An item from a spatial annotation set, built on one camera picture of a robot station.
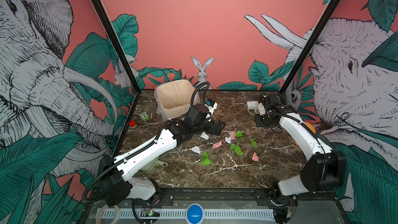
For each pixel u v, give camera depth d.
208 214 0.70
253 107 0.88
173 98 0.98
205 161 0.85
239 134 0.96
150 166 0.82
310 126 0.91
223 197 0.76
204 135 0.95
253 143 0.93
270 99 0.65
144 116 1.04
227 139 0.94
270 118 0.62
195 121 0.54
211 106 0.64
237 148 0.90
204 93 1.19
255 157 0.87
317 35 0.88
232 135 0.95
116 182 0.38
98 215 0.68
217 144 0.90
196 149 0.90
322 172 0.40
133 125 0.95
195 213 0.69
